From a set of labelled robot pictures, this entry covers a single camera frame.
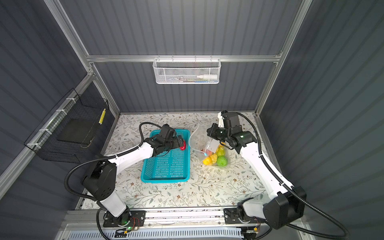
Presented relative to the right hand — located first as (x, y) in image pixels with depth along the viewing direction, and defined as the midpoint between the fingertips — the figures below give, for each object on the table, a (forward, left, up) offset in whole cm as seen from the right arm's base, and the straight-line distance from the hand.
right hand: (208, 131), depth 76 cm
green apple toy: (-7, -9, -20) cm, 23 cm away
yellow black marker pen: (+10, +59, +1) cm, 60 cm away
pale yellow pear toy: (-5, -4, -20) cm, 21 cm away
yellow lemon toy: (-8, 0, -18) cm, 20 cm away
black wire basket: (+10, +70, +10) cm, 71 cm away
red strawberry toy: (+4, +15, -24) cm, 28 cm away
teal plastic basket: (-8, +22, -25) cm, 34 cm away
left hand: (+4, +17, -15) cm, 23 cm away
